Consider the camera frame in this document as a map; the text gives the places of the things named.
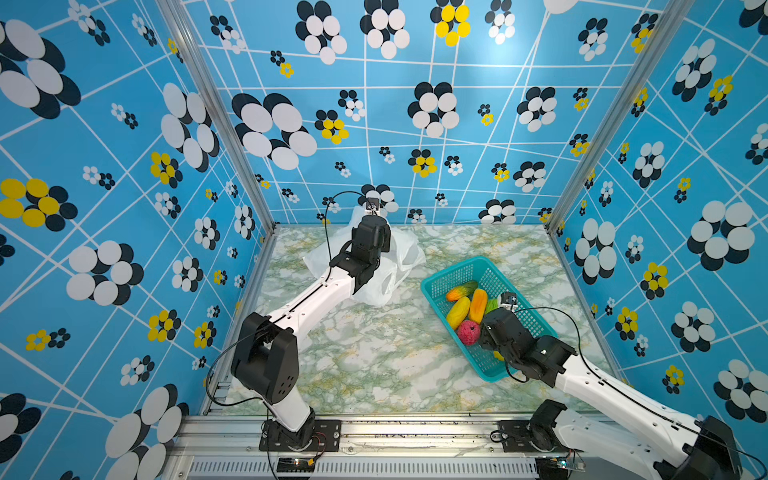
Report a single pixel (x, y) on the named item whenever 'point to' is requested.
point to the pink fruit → (469, 332)
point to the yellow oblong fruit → (458, 312)
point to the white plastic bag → (404, 253)
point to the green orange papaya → (463, 290)
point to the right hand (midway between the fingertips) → (489, 326)
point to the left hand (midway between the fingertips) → (376, 222)
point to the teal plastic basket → (494, 283)
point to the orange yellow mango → (478, 306)
